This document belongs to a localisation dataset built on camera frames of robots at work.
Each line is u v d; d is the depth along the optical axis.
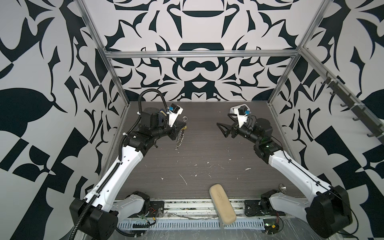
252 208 0.74
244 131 0.66
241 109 0.63
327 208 0.40
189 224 0.71
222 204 0.73
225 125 0.67
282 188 0.79
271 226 0.71
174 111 0.59
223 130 0.70
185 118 0.77
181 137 0.73
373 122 0.53
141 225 0.73
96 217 0.37
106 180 0.41
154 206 0.76
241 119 0.64
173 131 0.62
